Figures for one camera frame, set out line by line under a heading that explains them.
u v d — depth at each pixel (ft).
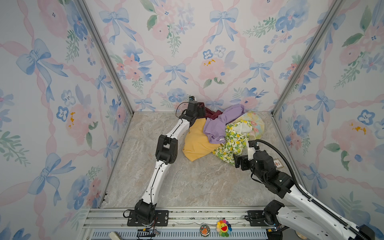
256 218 2.40
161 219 2.41
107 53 2.83
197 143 3.12
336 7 2.26
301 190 1.62
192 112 2.95
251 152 2.18
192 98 3.22
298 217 1.86
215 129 3.19
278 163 2.99
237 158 2.27
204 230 2.31
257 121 3.56
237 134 3.18
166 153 2.30
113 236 2.20
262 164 1.87
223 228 2.31
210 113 3.72
